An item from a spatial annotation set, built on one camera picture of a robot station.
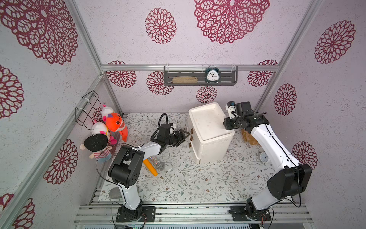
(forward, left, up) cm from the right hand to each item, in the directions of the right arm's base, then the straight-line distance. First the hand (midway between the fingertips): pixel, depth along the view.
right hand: (225, 120), depth 82 cm
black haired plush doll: (-16, +70, -2) cm, 72 cm away
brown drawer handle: (-3, +19, -6) cm, 20 cm away
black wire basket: (-5, +77, +8) cm, 77 cm away
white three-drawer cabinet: (-13, +9, -1) cm, 16 cm away
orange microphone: (-18, +46, -22) cm, 54 cm away
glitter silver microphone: (-17, +42, -21) cm, 50 cm away
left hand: (-3, +21, -13) cm, 25 cm away
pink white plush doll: (-4, +74, -3) cm, 75 cm away
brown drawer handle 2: (-3, +19, -14) cm, 24 cm away
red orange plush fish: (+1, +67, -4) cm, 67 cm away
